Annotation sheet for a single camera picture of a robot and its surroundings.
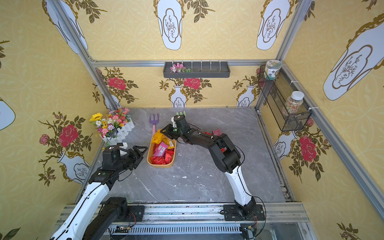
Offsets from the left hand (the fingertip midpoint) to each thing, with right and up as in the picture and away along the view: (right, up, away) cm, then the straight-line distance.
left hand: (141, 151), depth 81 cm
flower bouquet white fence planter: (-20, +13, +11) cm, 26 cm away
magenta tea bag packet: (+9, -1, +9) cm, 12 cm away
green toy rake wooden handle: (+19, +22, +35) cm, 46 cm away
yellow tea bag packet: (+7, +7, +9) cm, 13 cm away
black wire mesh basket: (+81, +35, +14) cm, 90 cm away
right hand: (+11, +13, +13) cm, 21 cm away
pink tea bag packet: (+45, +9, +25) cm, 52 cm away
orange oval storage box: (+3, -3, +8) cm, 9 cm away
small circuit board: (-6, -37, -8) cm, 38 cm away
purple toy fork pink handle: (-2, +16, +33) cm, 37 cm away
